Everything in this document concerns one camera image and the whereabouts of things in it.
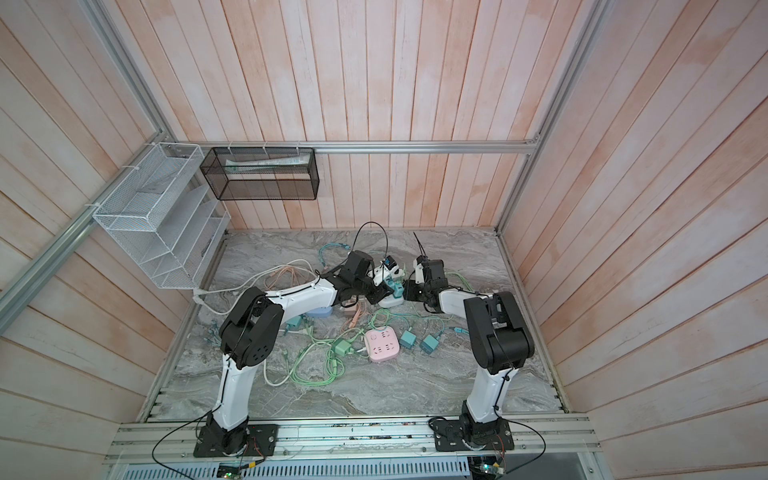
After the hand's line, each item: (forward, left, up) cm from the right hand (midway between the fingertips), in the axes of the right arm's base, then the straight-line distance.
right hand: (406, 288), depth 101 cm
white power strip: (-6, +6, +2) cm, 9 cm away
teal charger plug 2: (-20, -6, 0) cm, 21 cm away
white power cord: (-4, +71, 0) cm, 71 cm away
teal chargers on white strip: (-4, +4, +6) cm, 8 cm away
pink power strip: (-20, +8, +1) cm, 22 cm away
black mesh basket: (+32, +52, +24) cm, 65 cm away
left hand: (-4, +7, +5) cm, 9 cm away
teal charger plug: (-19, 0, +1) cm, 19 cm away
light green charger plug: (-22, +20, +2) cm, 30 cm away
